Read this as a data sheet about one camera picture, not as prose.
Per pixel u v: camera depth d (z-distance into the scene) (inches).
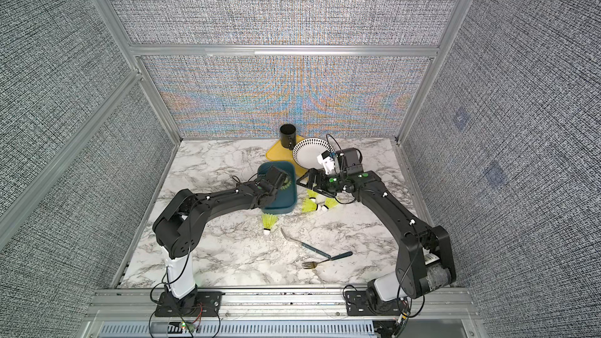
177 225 20.0
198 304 28.7
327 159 30.2
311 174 28.6
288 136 43.7
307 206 36.9
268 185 29.2
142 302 29.9
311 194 38.4
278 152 45.5
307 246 33.7
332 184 27.8
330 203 37.2
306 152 42.1
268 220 34.6
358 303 28.7
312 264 31.9
